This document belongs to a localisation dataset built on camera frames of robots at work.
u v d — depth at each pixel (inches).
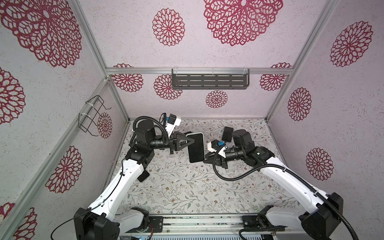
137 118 18.9
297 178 17.6
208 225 29.5
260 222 25.7
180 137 23.1
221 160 23.8
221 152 23.6
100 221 14.6
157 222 29.4
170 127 22.0
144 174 36.2
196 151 25.0
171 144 21.8
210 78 37.5
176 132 23.7
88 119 29.4
